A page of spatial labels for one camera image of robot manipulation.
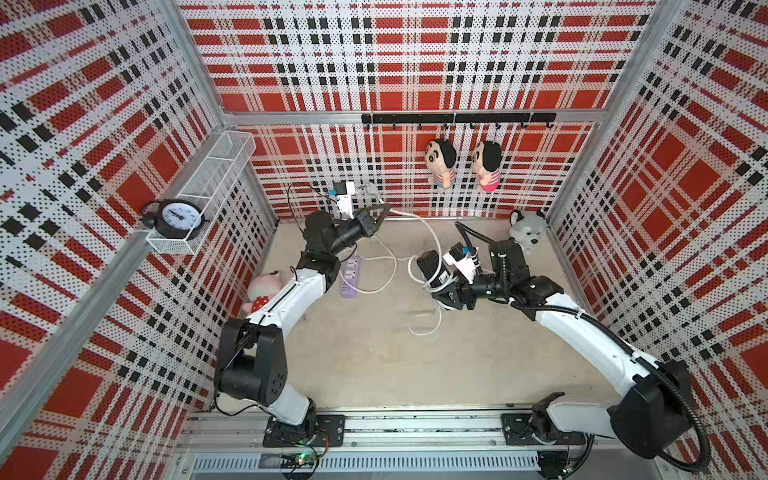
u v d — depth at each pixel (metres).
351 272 1.02
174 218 0.64
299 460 0.70
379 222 0.73
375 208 0.76
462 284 0.66
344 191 0.69
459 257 0.65
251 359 0.44
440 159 0.91
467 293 0.65
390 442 0.74
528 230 0.93
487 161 0.94
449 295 0.70
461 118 0.89
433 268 0.69
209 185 0.80
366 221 0.68
